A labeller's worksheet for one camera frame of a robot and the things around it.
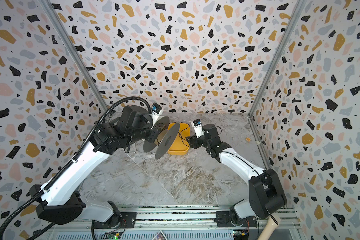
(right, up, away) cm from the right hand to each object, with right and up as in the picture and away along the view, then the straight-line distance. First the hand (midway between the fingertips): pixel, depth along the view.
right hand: (189, 132), depth 84 cm
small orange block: (+42, -5, +23) cm, 48 cm away
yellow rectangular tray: (-5, -9, +11) cm, 15 cm away
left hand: (-13, +5, -20) cm, 24 cm away
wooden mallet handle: (+39, -42, -13) cm, 59 cm away
